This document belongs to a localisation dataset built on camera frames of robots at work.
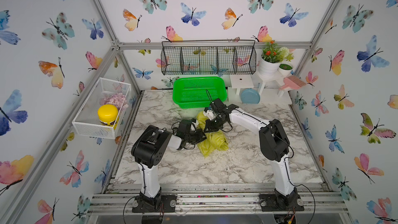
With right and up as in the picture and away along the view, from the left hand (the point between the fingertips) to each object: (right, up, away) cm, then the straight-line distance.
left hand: (210, 135), depth 95 cm
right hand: (-3, +4, -4) cm, 6 cm away
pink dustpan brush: (+55, +33, +9) cm, 65 cm away
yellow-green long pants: (+2, 0, -15) cm, 15 cm away
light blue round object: (+30, +25, +21) cm, 45 cm away
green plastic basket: (-9, +28, +27) cm, 40 cm away
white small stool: (+21, +35, +12) cm, 42 cm away
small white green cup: (+49, +42, +7) cm, 65 cm away
